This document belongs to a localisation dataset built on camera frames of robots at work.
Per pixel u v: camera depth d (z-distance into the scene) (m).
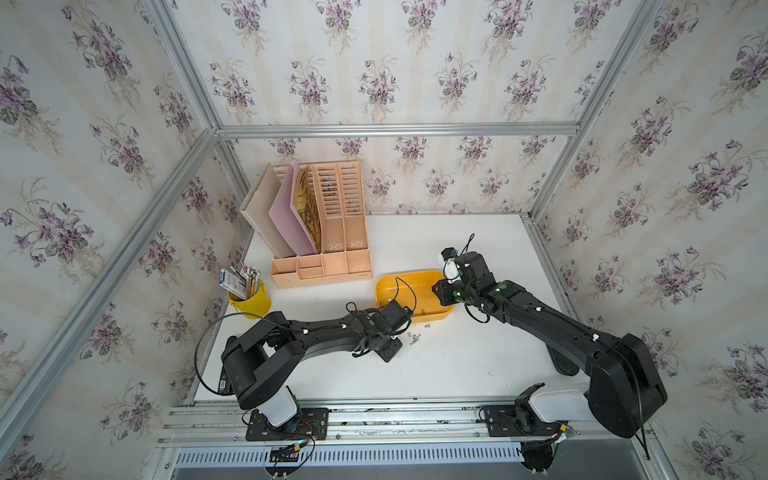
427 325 0.91
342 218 1.17
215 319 0.95
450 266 0.69
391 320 0.67
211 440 0.72
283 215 0.86
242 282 0.85
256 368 0.44
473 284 0.65
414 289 0.84
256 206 0.83
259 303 0.87
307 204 0.98
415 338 0.88
